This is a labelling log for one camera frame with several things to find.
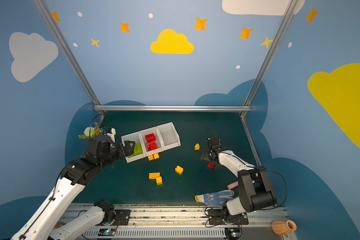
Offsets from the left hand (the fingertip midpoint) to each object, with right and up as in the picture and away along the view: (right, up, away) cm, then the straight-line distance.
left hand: (129, 144), depth 71 cm
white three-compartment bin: (+15, +1, +34) cm, 37 cm away
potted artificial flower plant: (-31, +6, +19) cm, 37 cm away
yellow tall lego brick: (+24, -18, +18) cm, 35 cm away
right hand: (+44, -10, +22) cm, 50 cm away
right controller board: (+50, -43, 0) cm, 66 cm away
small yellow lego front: (+12, -22, +13) cm, 28 cm away
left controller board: (-11, -42, -1) cm, 44 cm away
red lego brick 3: (+43, -15, +19) cm, 49 cm away
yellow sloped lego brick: (+36, -5, +29) cm, 46 cm away
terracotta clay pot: (+70, -36, -6) cm, 79 cm away
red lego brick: (+3, +1, +32) cm, 33 cm away
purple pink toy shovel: (+55, -25, +13) cm, 61 cm away
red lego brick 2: (+4, -3, +29) cm, 30 cm away
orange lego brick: (+9, -21, +17) cm, 29 cm away
